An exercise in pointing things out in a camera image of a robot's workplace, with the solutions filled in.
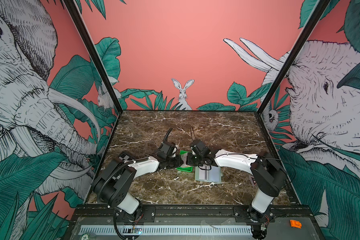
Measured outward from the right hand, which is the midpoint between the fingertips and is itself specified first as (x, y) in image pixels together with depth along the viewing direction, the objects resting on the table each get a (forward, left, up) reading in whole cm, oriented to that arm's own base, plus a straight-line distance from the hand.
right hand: (183, 161), depth 86 cm
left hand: (+1, -1, -2) cm, 2 cm away
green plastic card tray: (-4, -3, -3) cm, 6 cm away
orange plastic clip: (-30, -54, -5) cm, 62 cm away
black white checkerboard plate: (+3, +36, -2) cm, 36 cm away
